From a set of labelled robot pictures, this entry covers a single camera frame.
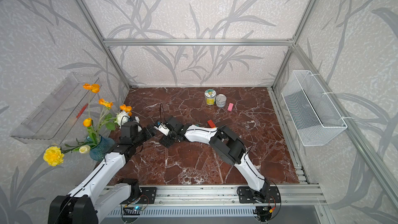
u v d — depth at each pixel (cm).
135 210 72
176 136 71
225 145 53
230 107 108
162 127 79
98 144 72
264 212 77
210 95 105
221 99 106
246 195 73
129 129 63
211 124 99
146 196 72
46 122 64
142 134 74
